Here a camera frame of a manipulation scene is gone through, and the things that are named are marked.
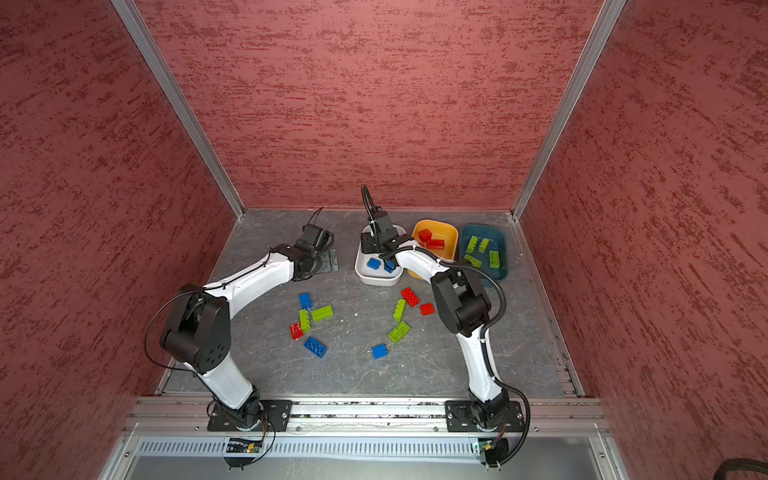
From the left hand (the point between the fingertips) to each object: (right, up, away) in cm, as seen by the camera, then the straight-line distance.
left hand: (320, 267), depth 93 cm
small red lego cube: (+35, -14, +1) cm, 37 cm away
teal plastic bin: (+63, +8, +15) cm, 65 cm away
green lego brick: (+52, +7, +14) cm, 55 cm away
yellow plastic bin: (+41, +10, +18) cm, 46 cm away
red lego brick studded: (+30, -11, +2) cm, 32 cm away
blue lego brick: (-5, -11, +2) cm, 12 cm away
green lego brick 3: (+25, -20, -4) cm, 32 cm away
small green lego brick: (+57, +7, +14) cm, 59 cm away
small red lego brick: (-6, -19, -5) cm, 20 cm away
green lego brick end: (+60, +2, +12) cm, 61 cm away
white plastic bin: (+19, -4, +3) cm, 19 cm away
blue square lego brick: (+19, -24, -7) cm, 32 cm away
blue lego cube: (+17, 0, +11) cm, 20 cm away
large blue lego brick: (+1, -23, -8) cm, 24 cm away
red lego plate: (+40, +7, +17) cm, 44 cm away
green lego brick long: (+1, -15, -1) cm, 15 cm away
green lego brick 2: (+25, -13, -1) cm, 29 cm away
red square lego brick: (+36, +10, +17) cm, 41 cm away
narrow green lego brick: (-4, -16, -4) cm, 17 cm away
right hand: (+15, +8, +6) cm, 18 cm away
